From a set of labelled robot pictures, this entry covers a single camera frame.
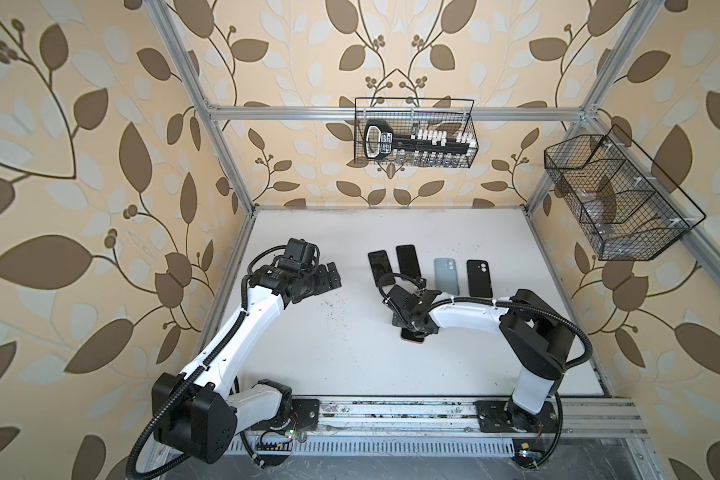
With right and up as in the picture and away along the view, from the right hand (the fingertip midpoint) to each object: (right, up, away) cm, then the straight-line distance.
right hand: (409, 322), depth 91 cm
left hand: (-23, +15, -11) cm, 30 cm away
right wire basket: (+52, +34, -17) cm, 64 cm away
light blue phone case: (+14, +13, +11) cm, 22 cm away
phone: (-9, +16, +17) cm, 25 cm away
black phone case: (+25, +12, +9) cm, 29 cm away
